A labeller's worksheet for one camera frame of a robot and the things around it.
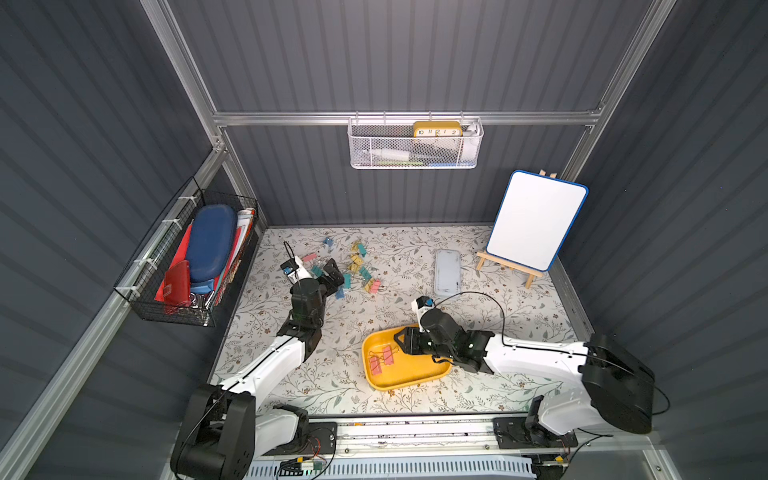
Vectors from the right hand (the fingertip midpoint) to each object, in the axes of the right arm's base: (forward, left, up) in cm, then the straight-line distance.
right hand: (401, 334), depth 81 cm
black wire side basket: (-2, +54, +26) cm, 60 cm away
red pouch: (+1, +50, +23) cm, 55 cm away
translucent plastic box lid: (+27, -17, -9) cm, 33 cm away
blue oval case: (+12, +46, +23) cm, 53 cm away
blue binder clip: (+41, +28, -7) cm, 50 cm away
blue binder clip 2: (+19, +21, -10) cm, 30 cm away
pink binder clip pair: (-4, +7, -8) cm, 11 cm away
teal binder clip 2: (+38, +14, -9) cm, 42 cm away
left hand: (+15, +22, +10) cm, 28 cm away
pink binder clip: (+35, +34, -9) cm, 50 cm away
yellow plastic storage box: (-5, +4, -9) cm, 11 cm away
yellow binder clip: (+31, +16, -8) cm, 36 cm away
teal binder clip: (+27, +13, -10) cm, 32 cm away
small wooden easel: (+26, -38, -3) cm, 46 cm away
